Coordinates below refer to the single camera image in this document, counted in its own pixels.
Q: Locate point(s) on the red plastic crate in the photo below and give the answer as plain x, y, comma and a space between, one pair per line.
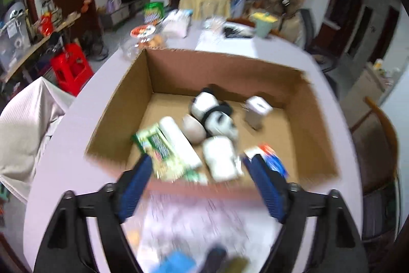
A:
73, 71

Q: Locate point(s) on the green can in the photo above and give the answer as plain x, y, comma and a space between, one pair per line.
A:
154, 12

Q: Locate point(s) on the blue and white carton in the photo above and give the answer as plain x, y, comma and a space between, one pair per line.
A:
271, 158

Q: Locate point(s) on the chair with yellow cover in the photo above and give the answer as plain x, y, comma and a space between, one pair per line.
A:
204, 4

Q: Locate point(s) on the television cabinet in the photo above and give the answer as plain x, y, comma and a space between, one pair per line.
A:
121, 12

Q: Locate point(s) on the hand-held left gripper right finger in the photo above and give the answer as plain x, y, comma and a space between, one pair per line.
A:
266, 186

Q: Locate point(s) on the white charger block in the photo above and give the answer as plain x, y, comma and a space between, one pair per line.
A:
257, 106

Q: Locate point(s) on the green snack packet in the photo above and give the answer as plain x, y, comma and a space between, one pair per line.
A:
156, 148

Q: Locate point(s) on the green bucket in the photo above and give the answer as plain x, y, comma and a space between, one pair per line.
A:
263, 25

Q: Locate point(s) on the black ridged comb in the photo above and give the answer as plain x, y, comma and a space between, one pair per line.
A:
213, 258

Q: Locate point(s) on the dark office chair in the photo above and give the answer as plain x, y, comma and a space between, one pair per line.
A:
316, 46

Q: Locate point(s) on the brown cardboard box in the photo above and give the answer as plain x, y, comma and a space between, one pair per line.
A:
159, 78

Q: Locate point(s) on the white cup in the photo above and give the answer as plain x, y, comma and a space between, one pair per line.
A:
220, 158

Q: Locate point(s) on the blue sponge block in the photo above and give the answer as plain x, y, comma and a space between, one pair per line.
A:
175, 263

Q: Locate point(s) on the clear plastic storage box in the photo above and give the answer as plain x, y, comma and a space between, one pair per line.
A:
12, 42

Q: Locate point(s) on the chair with white cover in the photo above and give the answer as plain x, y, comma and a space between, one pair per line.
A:
25, 126

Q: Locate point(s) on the wooden chair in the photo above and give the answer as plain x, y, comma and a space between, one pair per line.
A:
388, 132

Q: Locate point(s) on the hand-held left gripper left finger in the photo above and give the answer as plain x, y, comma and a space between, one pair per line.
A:
134, 189

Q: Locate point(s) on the red and white plate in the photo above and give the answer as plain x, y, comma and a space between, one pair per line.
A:
142, 31

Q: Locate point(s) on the panda plush toy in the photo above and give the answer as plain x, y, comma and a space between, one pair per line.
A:
204, 103

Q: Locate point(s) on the white plastic bottle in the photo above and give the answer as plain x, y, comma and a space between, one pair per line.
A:
179, 142

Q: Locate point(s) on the olive green roll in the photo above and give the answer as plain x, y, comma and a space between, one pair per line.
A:
237, 265

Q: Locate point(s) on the white tissue pack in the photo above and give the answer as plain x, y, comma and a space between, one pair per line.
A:
177, 23

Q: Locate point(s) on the pale seashell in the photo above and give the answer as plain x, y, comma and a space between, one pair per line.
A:
193, 129

